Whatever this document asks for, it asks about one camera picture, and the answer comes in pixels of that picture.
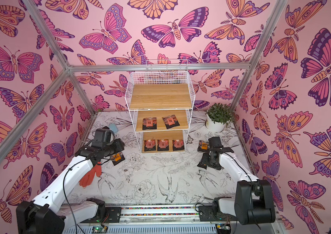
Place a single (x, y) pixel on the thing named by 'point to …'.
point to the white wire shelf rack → (160, 77)
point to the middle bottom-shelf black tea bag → (162, 145)
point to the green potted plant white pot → (219, 115)
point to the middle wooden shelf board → (180, 115)
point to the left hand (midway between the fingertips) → (123, 143)
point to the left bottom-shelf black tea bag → (149, 145)
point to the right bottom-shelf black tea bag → (178, 145)
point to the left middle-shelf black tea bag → (149, 123)
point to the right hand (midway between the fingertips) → (206, 162)
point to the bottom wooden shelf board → (169, 135)
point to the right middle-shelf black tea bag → (170, 121)
